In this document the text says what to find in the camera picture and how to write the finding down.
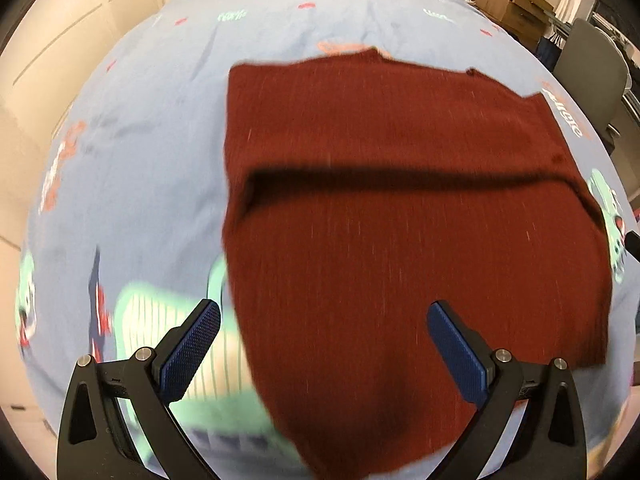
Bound dark red knit sweater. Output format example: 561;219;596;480
222;50;612;479

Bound grey office chair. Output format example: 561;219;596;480
553;20;630;144

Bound blue dinosaur print bedsheet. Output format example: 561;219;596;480
14;0;639;479

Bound wooden drawer cabinet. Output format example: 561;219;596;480
472;0;554;52

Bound cream wardrobe doors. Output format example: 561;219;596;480
0;0;196;461

